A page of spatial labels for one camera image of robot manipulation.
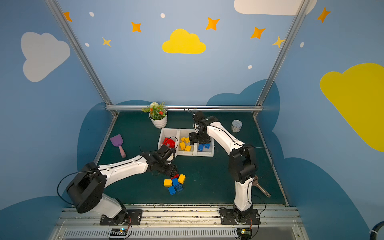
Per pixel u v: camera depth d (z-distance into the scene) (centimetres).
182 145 98
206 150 101
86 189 43
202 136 77
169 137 104
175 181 84
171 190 82
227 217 74
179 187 84
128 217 73
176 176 86
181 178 85
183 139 102
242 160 52
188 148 98
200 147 101
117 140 104
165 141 101
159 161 68
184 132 105
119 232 73
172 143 98
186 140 102
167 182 85
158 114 101
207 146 99
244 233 73
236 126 107
